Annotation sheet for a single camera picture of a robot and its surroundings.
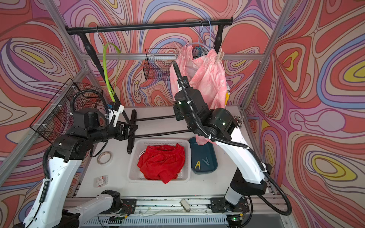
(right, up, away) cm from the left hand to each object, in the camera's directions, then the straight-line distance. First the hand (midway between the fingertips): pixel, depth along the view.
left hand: (134, 125), depth 63 cm
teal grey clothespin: (+37, -24, +26) cm, 51 cm away
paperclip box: (-25, -32, +17) cm, 44 cm away
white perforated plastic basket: (-6, -28, +17) cm, 34 cm away
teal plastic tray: (+35, -21, +25) cm, 48 cm away
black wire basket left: (-41, +4, +7) cm, 42 cm away
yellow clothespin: (+31, -25, +24) cm, 46 cm away
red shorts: (+11, -21, +12) cm, 26 cm away
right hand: (+22, +9, -5) cm, 24 cm away
